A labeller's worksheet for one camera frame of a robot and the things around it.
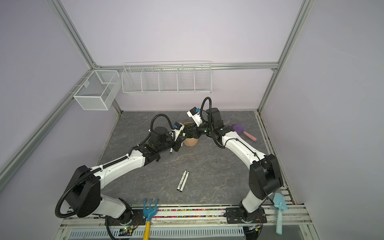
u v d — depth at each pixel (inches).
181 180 33.3
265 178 17.6
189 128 29.0
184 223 29.0
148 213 29.5
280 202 30.0
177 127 27.7
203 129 27.9
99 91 38.2
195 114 27.8
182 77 40.0
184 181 33.3
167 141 27.5
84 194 16.6
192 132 29.1
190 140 36.0
